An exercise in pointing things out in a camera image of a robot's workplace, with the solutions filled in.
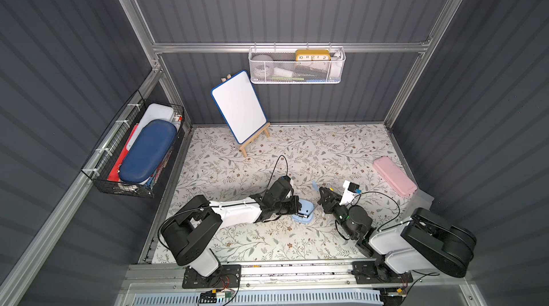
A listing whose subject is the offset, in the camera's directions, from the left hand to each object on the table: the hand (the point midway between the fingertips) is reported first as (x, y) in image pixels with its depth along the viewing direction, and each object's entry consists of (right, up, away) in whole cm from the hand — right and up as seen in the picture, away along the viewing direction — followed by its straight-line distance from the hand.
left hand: (304, 209), depth 84 cm
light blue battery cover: (+6, +7, +12) cm, 15 cm away
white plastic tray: (-56, +37, -7) cm, 68 cm away
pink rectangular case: (+43, +11, +14) cm, 47 cm away
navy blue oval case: (-52, +26, -16) cm, 60 cm away
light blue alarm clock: (0, -2, 0) cm, 2 cm away
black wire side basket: (-62, +19, -22) cm, 68 cm away
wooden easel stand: (-28, +24, +18) cm, 41 cm away
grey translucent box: (+51, +2, +7) cm, 51 cm away
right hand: (+8, +9, -3) cm, 12 cm away
